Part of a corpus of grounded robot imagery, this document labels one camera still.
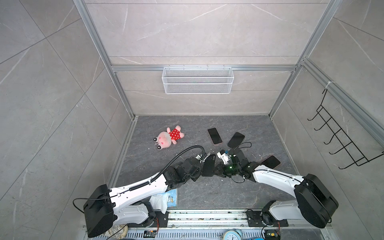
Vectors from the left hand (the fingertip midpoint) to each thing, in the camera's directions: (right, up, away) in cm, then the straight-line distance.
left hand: (200, 162), depth 79 cm
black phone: (+6, -4, +8) cm, 11 cm away
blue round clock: (+14, -30, -13) cm, 35 cm away
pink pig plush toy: (-23, +11, +18) cm, 31 cm away
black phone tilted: (+26, +9, +25) cm, 38 cm away
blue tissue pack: (-19, -18, -5) cm, 27 cm away
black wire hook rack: (+61, +11, -18) cm, 64 cm away
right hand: (+7, -6, +2) cm, 10 cm away
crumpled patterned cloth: (-37, -31, -11) cm, 50 cm away
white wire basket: (-1, +51, +22) cm, 56 cm away
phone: (+12, +12, +29) cm, 34 cm away
